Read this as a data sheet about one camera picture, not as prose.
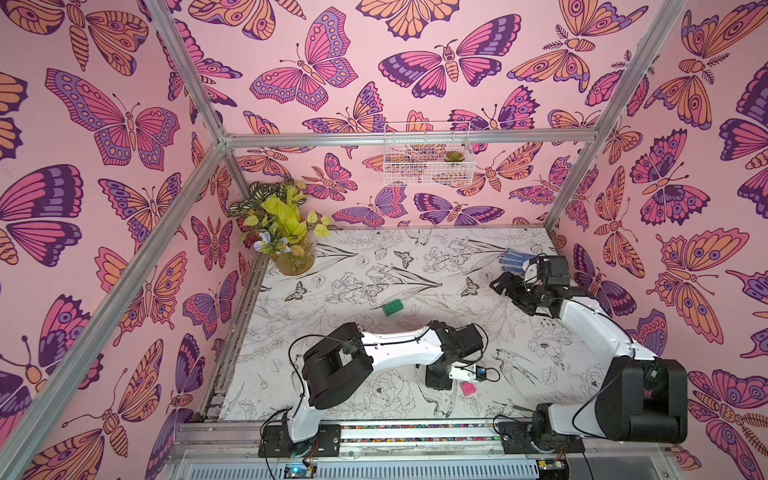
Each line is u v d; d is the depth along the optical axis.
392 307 0.97
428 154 0.96
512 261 1.10
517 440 0.73
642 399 0.42
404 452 0.73
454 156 0.92
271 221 0.92
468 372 0.72
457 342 0.66
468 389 0.80
